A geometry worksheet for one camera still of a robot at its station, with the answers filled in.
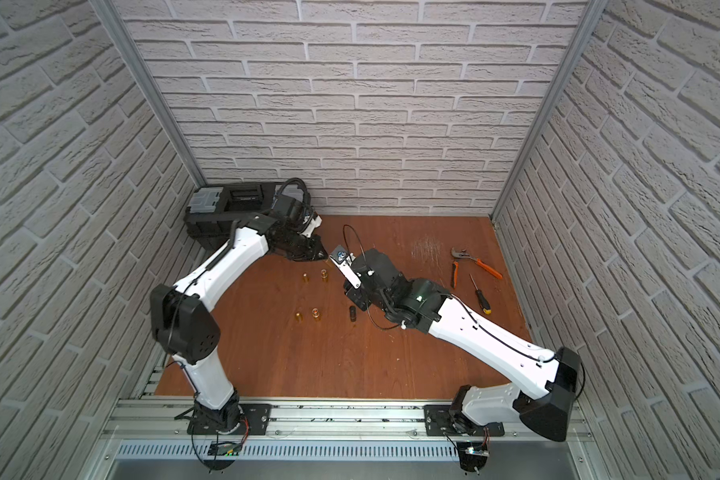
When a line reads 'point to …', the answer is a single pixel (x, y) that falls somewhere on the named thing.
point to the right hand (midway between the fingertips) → (359, 272)
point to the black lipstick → (353, 313)
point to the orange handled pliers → (465, 254)
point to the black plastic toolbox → (212, 208)
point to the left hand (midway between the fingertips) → (332, 252)
